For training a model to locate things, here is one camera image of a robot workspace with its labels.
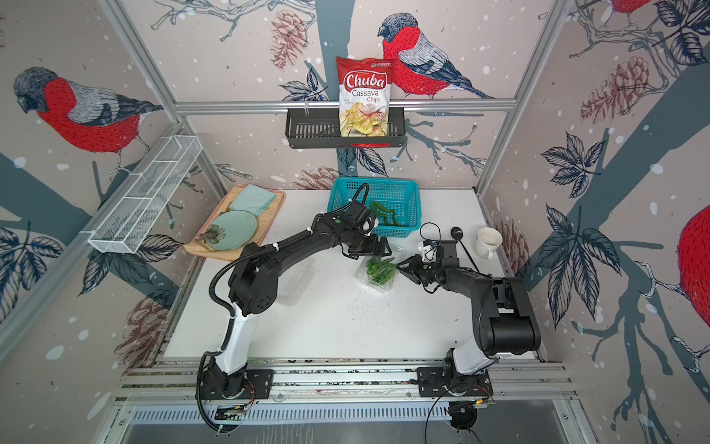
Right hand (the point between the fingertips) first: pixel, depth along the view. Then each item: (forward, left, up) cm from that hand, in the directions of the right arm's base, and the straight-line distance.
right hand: (398, 266), depth 92 cm
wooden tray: (+21, +54, -4) cm, 58 cm away
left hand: (+3, +4, +6) cm, 8 cm away
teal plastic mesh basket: (+34, -3, 0) cm, 34 cm away
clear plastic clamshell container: (-3, +13, 0) cm, 13 cm away
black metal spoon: (+18, -24, -4) cm, 30 cm away
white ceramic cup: (+10, -32, +3) cm, 33 cm away
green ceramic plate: (+16, +65, -3) cm, 67 cm away
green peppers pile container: (0, +6, -4) cm, 7 cm away
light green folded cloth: (+33, +62, -3) cm, 70 cm away
